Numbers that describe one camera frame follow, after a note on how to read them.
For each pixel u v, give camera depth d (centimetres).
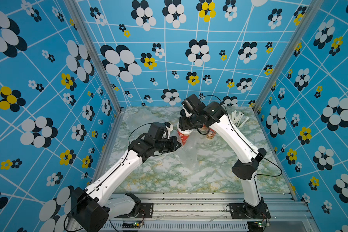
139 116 109
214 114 49
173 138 64
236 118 94
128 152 50
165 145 62
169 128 69
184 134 74
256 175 55
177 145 72
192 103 54
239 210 73
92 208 37
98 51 87
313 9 68
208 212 74
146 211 74
